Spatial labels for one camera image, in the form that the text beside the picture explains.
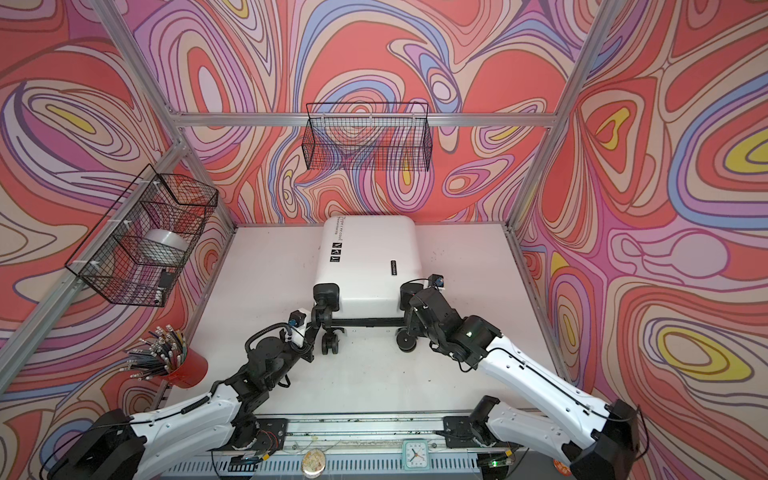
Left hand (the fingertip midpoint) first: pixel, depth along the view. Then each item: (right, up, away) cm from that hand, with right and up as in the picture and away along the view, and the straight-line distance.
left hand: (321, 322), depth 82 cm
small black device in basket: (-37, +13, -9) cm, 40 cm away
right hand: (+26, +1, -6) cm, 27 cm away
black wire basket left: (-45, +19, -9) cm, 50 cm away
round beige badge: (+1, -30, -13) cm, 33 cm away
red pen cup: (-34, -5, -13) cm, 37 cm away
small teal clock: (+25, -28, -13) cm, 40 cm away
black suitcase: (+13, +14, -2) cm, 20 cm away
